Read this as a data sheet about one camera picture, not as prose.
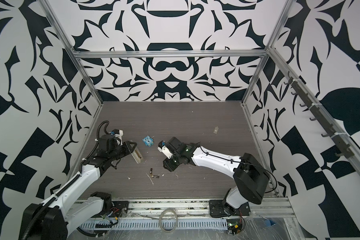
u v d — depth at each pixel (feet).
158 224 2.13
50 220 1.27
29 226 1.19
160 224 2.34
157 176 2.77
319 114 1.81
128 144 2.44
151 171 2.80
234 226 2.33
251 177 1.41
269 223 2.33
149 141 3.16
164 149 2.44
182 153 2.04
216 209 2.43
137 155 2.67
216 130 3.43
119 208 2.39
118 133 2.54
